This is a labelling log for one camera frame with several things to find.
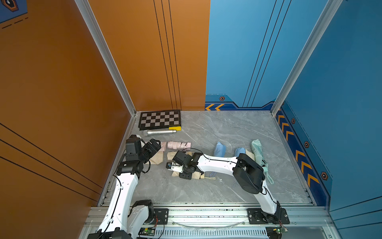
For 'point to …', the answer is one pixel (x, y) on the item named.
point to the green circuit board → (147, 231)
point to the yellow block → (178, 128)
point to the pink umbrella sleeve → (163, 146)
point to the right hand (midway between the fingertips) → (183, 170)
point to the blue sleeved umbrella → (239, 150)
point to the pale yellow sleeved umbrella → (196, 175)
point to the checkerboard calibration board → (159, 120)
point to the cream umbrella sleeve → (157, 159)
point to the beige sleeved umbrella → (250, 155)
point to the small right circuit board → (279, 229)
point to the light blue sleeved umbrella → (220, 150)
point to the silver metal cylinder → (148, 132)
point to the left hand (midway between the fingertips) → (157, 143)
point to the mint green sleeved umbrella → (256, 148)
